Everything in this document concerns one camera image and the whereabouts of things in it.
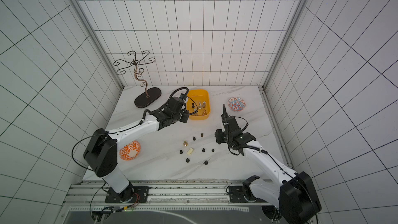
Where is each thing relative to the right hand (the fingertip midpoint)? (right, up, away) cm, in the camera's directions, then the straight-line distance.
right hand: (217, 130), depth 85 cm
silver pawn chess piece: (-7, +14, +21) cm, 26 cm away
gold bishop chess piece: (-7, +8, +17) cm, 20 cm away
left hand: (-19, +9, +3) cm, 21 cm away
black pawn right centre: (-3, -12, +2) cm, 13 cm away
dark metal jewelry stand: (-44, +22, +29) cm, 57 cm away
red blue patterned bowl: (+16, +14, +22) cm, 30 cm away
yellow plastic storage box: (-8, +19, +27) cm, 34 cm away
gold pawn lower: (-19, -8, +3) cm, 21 cm away
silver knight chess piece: (-10, +12, +19) cm, 25 cm away
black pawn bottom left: (-17, -16, -2) cm, 23 cm away
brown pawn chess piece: (-9, -5, +7) cm, 12 cm away
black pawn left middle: (-21, -12, +1) cm, 24 cm away
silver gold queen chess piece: (-12, +10, -10) cm, 18 cm away
